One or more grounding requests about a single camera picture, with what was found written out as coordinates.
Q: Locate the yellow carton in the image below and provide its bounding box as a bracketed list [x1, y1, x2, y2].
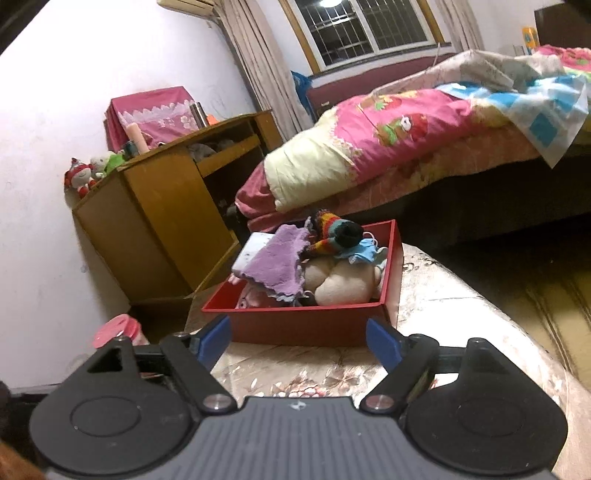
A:
[522, 26, 540, 54]

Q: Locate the steel thermos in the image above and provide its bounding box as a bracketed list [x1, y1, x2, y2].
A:
[189, 102, 209, 129]

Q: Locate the red lidded cup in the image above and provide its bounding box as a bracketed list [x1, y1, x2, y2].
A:
[92, 314, 149, 349]

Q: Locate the striped knit sock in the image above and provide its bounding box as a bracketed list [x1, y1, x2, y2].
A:
[304, 210, 365, 258]

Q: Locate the purple cloth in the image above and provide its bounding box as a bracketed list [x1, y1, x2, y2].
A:
[235, 224, 310, 303]

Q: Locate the floral pink quilt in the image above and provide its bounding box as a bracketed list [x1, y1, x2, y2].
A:
[233, 44, 591, 232]

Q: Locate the red cardboard box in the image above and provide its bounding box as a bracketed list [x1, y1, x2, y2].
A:
[201, 220, 404, 347]

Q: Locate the pink pig plush toy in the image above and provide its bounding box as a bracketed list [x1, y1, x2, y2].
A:
[235, 281, 284, 309]

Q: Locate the red santa plush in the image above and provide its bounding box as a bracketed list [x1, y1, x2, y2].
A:
[63, 158, 96, 199]

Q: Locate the beige plush toy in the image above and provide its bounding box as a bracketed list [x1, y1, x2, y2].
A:
[304, 257, 382, 307]

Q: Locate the wooden cabinet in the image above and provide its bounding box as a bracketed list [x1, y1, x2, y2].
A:
[73, 111, 283, 305]

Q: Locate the pink candle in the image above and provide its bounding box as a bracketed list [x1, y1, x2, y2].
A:
[125, 123, 149, 155]

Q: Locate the white kitty plush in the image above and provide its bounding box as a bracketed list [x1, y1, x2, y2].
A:
[89, 151, 113, 181]

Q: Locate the window with bars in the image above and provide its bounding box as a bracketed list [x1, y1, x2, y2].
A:
[280, 0, 449, 75]

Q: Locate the beige curtain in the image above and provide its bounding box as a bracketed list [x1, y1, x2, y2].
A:
[214, 0, 312, 140]

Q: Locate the pink covered box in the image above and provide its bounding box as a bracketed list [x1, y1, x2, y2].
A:
[105, 86, 198, 151]

